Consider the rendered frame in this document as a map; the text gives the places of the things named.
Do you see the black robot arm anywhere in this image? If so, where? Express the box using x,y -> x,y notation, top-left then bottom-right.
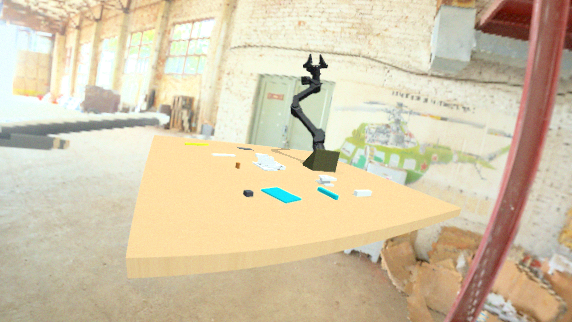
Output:
291,76 -> 326,151

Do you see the cyan cylinder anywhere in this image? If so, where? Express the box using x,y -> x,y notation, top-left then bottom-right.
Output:
317,187 -> 339,200

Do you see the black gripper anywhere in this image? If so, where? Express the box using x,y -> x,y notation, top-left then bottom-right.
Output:
303,54 -> 328,77

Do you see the cyan flat rectangular plate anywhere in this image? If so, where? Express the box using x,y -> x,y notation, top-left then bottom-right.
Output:
260,187 -> 302,203

